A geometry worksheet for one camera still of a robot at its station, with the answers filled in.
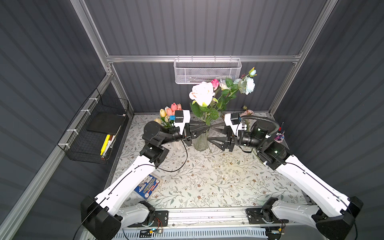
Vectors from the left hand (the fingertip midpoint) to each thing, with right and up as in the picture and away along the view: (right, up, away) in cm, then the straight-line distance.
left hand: (212, 128), depth 50 cm
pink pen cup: (+46, -6, +40) cm, 61 cm away
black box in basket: (-52, +3, +26) cm, 59 cm away
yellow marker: (-49, -7, +21) cm, 54 cm away
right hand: (+1, -2, +6) cm, 6 cm away
